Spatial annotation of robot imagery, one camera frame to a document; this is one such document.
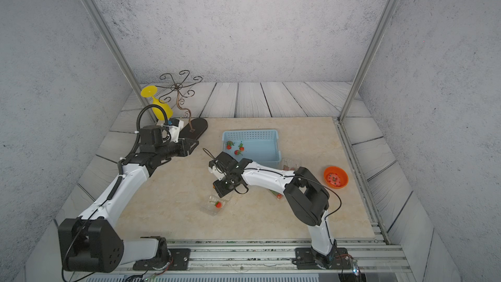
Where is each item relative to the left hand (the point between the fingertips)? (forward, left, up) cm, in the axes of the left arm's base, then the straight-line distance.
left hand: (198, 141), depth 81 cm
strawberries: (-18, -7, -22) cm, 29 cm away
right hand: (-15, -8, -16) cm, 23 cm away
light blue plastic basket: (+14, -27, -22) cm, 38 cm away
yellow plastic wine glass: (+22, +23, +9) cm, 33 cm away
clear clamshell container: (-18, -3, -23) cm, 30 cm away
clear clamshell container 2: (-15, -34, -20) cm, 42 cm away
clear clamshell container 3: (+3, -42, -23) cm, 48 cm away
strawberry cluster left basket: (+16, -10, -21) cm, 28 cm away
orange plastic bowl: (-8, -60, -18) cm, 64 cm away
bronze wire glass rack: (+32, +9, -23) cm, 41 cm away
